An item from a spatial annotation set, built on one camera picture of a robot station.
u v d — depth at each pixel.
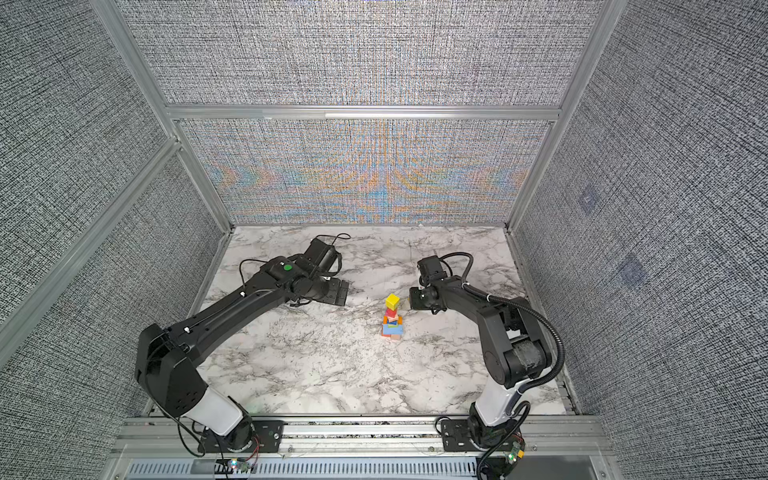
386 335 0.90
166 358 0.41
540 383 0.48
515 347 0.48
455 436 0.73
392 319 0.87
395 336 0.89
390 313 0.86
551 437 0.76
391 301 0.81
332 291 0.73
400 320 0.89
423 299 0.82
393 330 0.90
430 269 0.76
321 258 0.63
